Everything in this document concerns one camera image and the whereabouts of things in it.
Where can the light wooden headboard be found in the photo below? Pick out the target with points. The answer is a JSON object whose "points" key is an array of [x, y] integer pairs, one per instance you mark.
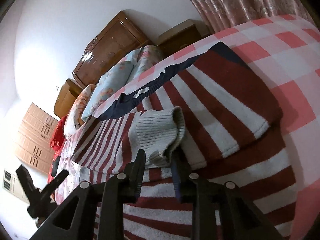
{"points": [[66, 97]]}

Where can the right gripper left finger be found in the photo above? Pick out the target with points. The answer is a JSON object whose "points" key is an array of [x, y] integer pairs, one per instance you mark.
{"points": [[96, 211]]}

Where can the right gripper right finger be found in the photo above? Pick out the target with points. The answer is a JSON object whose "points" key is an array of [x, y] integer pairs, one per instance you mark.
{"points": [[219, 211]]}

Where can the light wooden wardrobe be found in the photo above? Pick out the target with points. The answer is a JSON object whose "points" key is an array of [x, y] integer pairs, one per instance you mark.
{"points": [[33, 141]]}

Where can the light blue floral pillow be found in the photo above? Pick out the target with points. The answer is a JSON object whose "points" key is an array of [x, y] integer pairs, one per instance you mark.
{"points": [[112, 81]]}

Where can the dark wooden headboard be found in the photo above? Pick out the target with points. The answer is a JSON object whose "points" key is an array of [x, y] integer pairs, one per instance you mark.
{"points": [[119, 37]]}

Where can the floral bed sheet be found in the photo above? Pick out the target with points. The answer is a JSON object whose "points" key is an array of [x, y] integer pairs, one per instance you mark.
{"points": [[143, 59]]}

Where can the red white striped sweater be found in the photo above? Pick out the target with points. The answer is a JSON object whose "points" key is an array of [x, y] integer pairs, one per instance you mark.
{"points": [[221, 116]]}

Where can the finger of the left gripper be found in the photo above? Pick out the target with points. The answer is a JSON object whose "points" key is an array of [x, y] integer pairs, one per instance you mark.
{"points": [[45, 205], [31, 192]]}

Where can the dark wooden nightstand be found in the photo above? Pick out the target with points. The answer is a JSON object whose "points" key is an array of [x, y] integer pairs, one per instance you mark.
{"points": [[180, 36]]}

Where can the orange floral pillow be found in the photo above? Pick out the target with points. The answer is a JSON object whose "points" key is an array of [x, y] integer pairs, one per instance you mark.
{"points": [[74, 121]]}

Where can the red cloth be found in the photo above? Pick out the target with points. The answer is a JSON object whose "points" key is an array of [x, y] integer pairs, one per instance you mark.
{"points": [[56, 143]]}

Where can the pink white checkered blanket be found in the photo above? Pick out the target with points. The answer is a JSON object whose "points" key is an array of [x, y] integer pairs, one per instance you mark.
{"points": [[283, 51]]}

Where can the pink floral curtain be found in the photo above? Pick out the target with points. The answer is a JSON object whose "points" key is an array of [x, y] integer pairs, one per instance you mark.
{"points": [[219, 15]]}

